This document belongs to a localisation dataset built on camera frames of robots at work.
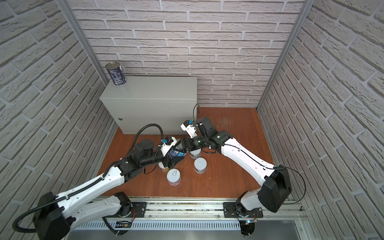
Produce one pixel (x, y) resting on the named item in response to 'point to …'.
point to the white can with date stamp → (200, 165)
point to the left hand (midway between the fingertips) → (179, 148)
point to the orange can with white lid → (163, 169)
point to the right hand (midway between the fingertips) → (180, 146)
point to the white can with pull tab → (173, 177)
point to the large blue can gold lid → (173, 153)
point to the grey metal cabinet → (166, 101)
